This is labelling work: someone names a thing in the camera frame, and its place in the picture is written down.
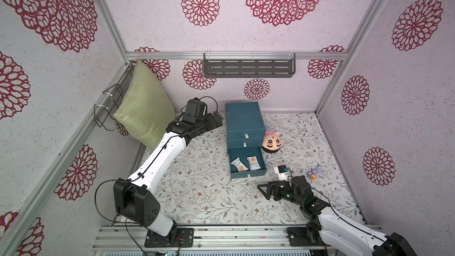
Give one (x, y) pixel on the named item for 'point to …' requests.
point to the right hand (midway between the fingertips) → (262, 184)
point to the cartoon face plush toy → (272, 142)
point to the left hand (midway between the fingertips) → (214, 122)
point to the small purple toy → (312, 173)
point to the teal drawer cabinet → (245, 136)
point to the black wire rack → (111, 100)
